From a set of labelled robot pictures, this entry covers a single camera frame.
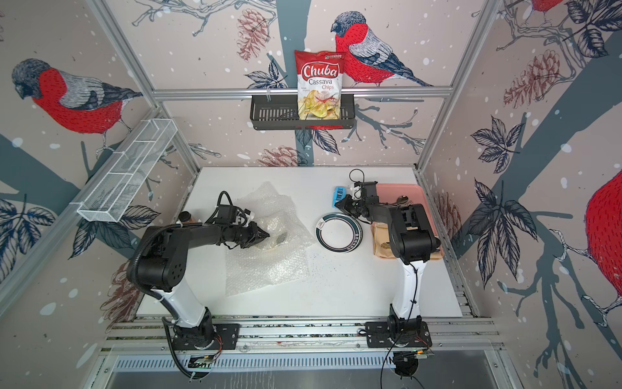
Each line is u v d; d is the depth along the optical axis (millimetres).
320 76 835
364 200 854
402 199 1067
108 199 712
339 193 1069
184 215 927
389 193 1063
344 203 933
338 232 952
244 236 850
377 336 728
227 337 733
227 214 814
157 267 476
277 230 951
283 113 1067
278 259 878
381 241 936
